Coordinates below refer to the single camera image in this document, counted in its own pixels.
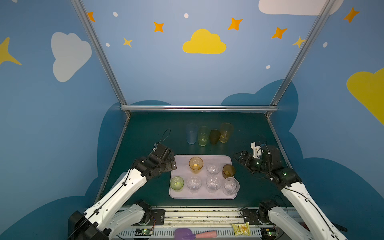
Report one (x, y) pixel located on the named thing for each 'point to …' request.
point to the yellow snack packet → (241, 229)
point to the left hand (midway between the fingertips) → (169, 164)
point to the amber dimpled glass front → (228, 171)
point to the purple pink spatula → (186, 234)
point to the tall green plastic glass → (203, 135)
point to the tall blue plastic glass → (191, 133)
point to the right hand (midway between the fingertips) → (238, 156)
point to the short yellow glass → (196, 164)
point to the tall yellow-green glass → (177, 183)
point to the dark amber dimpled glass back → (214, 136)
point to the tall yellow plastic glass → (226, 129)
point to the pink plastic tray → (199, 177)
